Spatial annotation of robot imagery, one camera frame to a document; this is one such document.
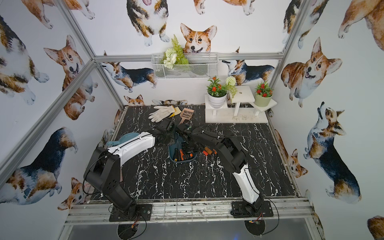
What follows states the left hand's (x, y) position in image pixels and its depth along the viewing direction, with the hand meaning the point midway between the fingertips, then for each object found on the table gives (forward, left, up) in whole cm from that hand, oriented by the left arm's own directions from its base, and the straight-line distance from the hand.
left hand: (172, 137), depth 92 cm
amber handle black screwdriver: (-6, -22, -7) cm, 24 cm away
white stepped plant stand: (+25, -49, -3) cm, 55 cm away
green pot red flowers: (+19, -57, +16) cm, 63 cm away
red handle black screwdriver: (-7, -21, -8) cm, 23 cm away
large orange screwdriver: (-9, -6, -5) cm, 12 cm away
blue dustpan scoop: (+6, +34, -9) cm, 36 cm away
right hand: (-8, -9, -6) cm, 14 cm away
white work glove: (+26, +12, -7) cm, 29 cm away
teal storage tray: (-8, -3, -6) cm, 10 cm away
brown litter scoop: (+27, -7, -10) cm, 29 cm away
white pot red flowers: (+17, -28, +20) cm, 38 cm away
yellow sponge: (+29, 0, -9) cm, 31 cm away
